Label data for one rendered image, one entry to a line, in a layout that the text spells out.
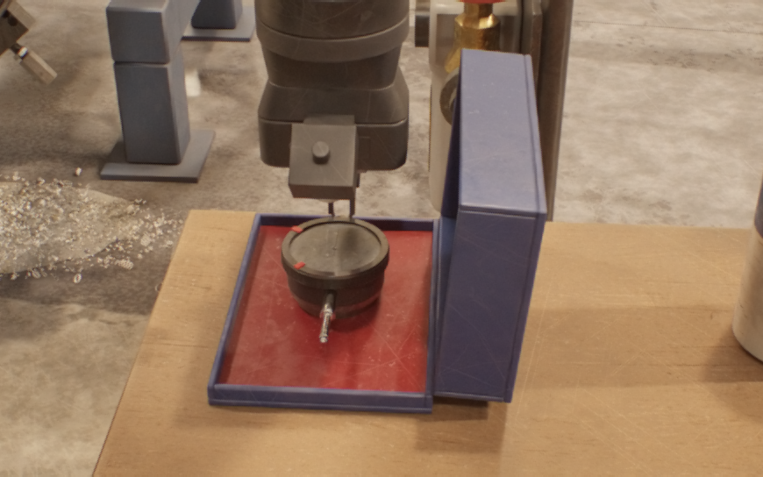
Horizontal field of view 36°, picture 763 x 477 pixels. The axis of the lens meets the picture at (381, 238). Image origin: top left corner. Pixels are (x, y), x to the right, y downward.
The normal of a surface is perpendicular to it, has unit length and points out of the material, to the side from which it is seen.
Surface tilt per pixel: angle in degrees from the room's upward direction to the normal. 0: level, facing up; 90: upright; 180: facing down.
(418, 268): 0
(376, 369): 0
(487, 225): 90
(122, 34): 90
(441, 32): 90
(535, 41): 90
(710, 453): 0
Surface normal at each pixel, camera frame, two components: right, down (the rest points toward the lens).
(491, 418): 0.00, -0.83
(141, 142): -0.06, 0.55
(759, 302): -0.89, 0.25
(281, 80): -0.25, 0.63
